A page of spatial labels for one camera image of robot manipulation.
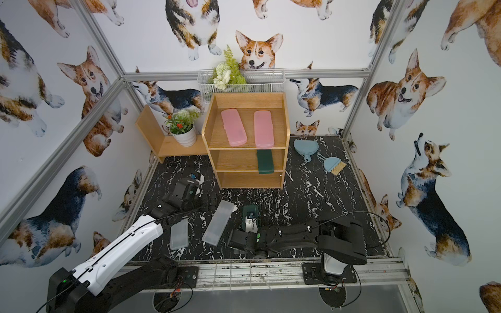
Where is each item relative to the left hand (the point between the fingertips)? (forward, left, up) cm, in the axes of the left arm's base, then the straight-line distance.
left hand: (210, 193), depth 81 cm
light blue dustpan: (+37, -50, -15) cm, 64 cm away
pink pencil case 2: (+18, -23, +19) cm, 34 cm away
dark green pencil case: (-1, -15, -13) cm, 20 cm away
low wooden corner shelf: (+35, +32, -9) cm, 48 cm away
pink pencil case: (+20, -10, +18) cm, 29 cm away
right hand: (-15, -15, -12) cm, 24 cm away
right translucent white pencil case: (-8, -2, -12) cm, 15 cm away
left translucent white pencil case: (-12, +14, -14) cm, 23 cm away
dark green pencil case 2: (+12, -23, +5) cm, 27 cm away
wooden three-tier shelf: (+11, -10, +3) cm, 15 cm away
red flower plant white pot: (+35, +18, +7) cm, 40 cm away
